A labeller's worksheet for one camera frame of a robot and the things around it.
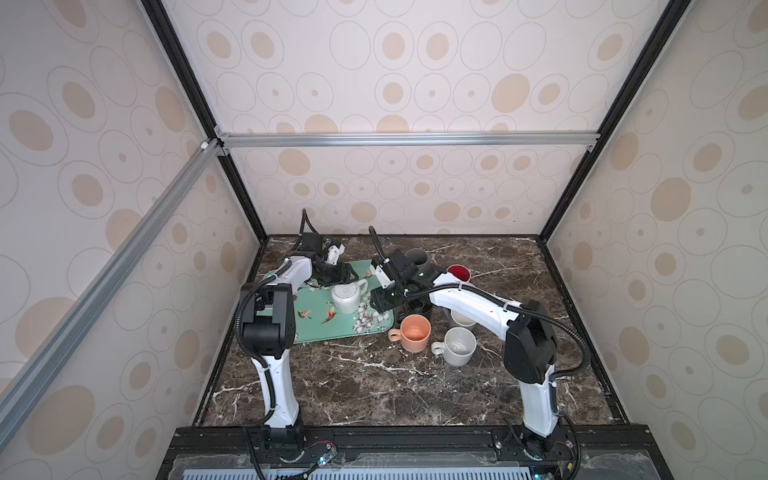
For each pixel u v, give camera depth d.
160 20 0.68
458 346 0.90
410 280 0.63
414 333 0.92
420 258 1.02
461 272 1.00
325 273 0.86
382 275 0.71
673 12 0.68
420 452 0.73
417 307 0.97
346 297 0.92
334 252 0.92
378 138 0.92
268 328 0.54
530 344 0.49
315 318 0.97
